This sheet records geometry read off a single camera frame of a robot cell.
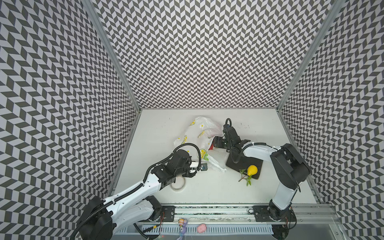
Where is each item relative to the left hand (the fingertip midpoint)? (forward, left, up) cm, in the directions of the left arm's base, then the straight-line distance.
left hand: (195, 160), depth 80 cm
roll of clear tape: (-10, +9, -8) cm, 16 cm away
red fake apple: (+13, -10, -8) cm, 18 cm away
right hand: (+14, -13, -7) cm, 21 cm away
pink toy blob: (-29, -3, -8) cm, 30 cm away
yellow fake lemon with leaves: (-3, -31, -6) cm, 32 cm away
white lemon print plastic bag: (+15, -1, -2) cm, 15 cm away
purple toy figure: (-30, +6, -7) cm, 31 cm away
